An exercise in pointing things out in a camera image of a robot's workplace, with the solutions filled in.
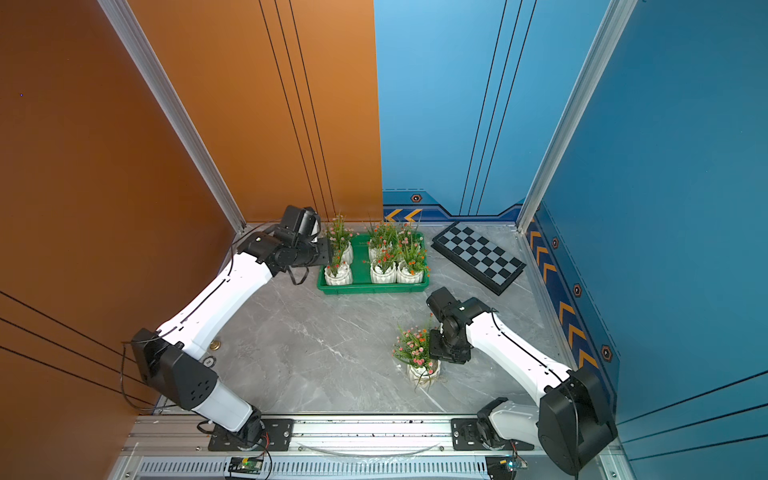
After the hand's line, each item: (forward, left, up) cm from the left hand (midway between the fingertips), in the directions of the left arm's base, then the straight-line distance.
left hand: (330, 247), depth 81 cm
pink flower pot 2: (-24, -22, -10) cm, 34 cm away
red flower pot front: (+11, -23, -11) cm, 28 cm away
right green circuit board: (-46, -44, -26) cm, 69 cm away
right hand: (-23, -29, -18) cm, 42 cm away
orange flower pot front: (+14, -14, -12) cm, 23 cm away
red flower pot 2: (+5, -14, -16) cm, 22 cm away
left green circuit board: (-47, +18, -27) cm, 57 cm away
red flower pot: (+4, +1, -17) cm, 17 cm away
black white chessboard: (+13, -47, -21) cm, 53 cm away
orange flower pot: (+2, -23, -12) cm, 26 cm away
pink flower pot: (+13, +1, -9) cm, 16 cm away
